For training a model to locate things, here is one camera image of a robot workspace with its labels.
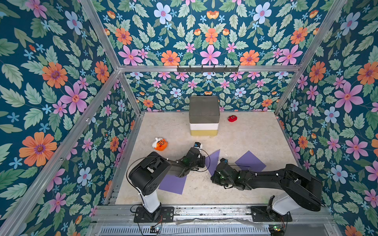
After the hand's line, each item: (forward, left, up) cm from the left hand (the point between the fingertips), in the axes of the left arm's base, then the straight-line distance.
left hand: (206, 159), depth 94 cm
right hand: (-14, -1, +1) cm, 14 cm away
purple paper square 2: (-3, -28, -1) cm, 28 cm away
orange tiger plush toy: (+10, +29, +6) cm, 32 cm away
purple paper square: (-3, -3, +4) cm, 6 cm away
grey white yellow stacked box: (+41, -3, +1) cm, 41 cm away
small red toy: (+32, -24, +2) cm, 40 cm away
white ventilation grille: (-38, -1, 0) cm, 38 cm away
